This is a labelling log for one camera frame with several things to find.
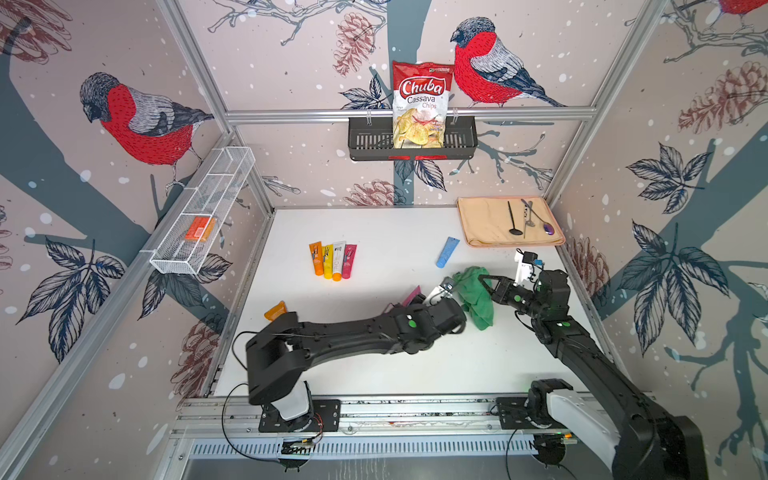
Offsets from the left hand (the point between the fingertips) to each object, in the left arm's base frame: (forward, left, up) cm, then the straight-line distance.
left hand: (435, 300), depth 79 cm
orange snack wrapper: (+3, +49, -13) cm, 50 cm away
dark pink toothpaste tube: (+22, +27, -13) cm, 38 cm away
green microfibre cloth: (+1, -11, 0) cm, 11 cm away
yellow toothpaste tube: (+24, +35, -13) cm, 45 cm away
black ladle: (+37, -35, -14) cm, 53 cm away
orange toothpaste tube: (+27, +40, -13) cm, 50 cm away
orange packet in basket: (+9, +60, +19) cm, 64 cm away
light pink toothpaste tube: (+9, +4, -11) cm, 15 cm away
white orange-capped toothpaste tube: (+22, +31, -13) cm, 40 cm away
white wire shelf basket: (+7, +62, +17) cm, 65 cm away
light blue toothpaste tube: (+27, -8, -13) cm, 31 cm away
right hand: (+6, -13, +3) cm, 14 cm away
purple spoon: (+37, -49, -14) cm, 63 cm away
